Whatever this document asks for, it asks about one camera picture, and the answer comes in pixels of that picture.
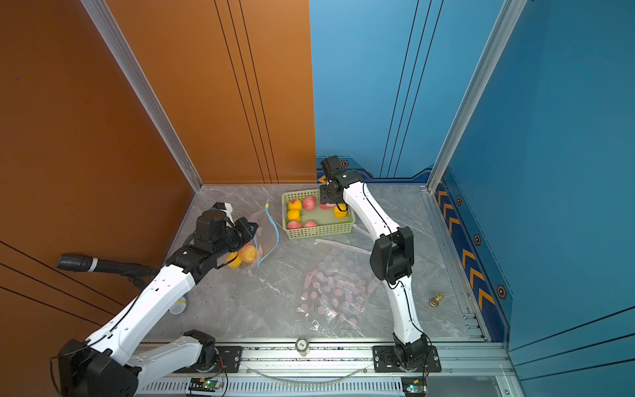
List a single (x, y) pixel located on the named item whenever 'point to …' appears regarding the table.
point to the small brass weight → (434, 302)
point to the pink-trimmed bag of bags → (337, 284)
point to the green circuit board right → (414, 386)
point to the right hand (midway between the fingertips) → (331, 196)
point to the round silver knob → (302, 346)
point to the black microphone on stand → (88, 263)
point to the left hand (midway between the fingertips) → (261, 220)
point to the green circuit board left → (207, 385)
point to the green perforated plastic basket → (304, 216)
